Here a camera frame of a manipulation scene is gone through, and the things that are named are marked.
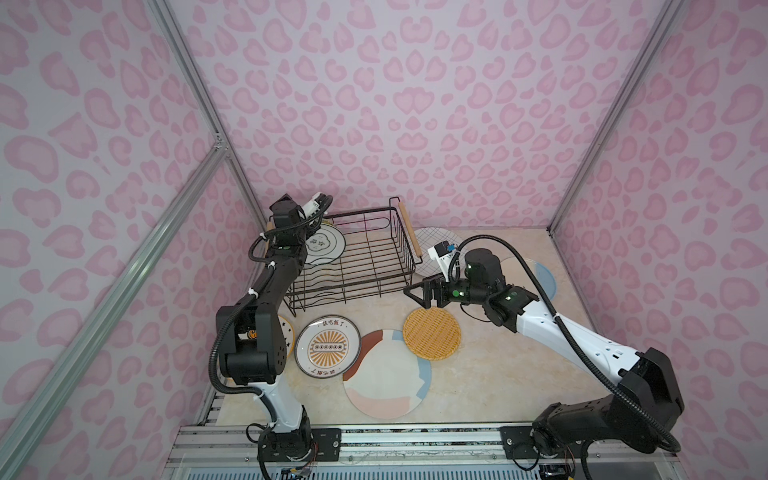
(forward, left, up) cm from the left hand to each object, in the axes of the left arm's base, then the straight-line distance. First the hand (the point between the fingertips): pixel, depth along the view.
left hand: (291, 197), depth 87 cm
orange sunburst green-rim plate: (-32, -9, -31) cm, 45 cm away
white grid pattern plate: (+11, -42, -31) cm, 53 cm away
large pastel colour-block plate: (-42, -28, -32) cm, 60 cm away
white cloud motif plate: (+2, -5, -24) cm, 24 cm away
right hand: (-27, -35, -6) cm, 45 cm away
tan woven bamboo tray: (-29, -40, -31) cm, 58 cm away
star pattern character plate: (-28, +3, -29) cm, 40 cm away
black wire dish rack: (+3, -25, -29) cm, 38 cm away
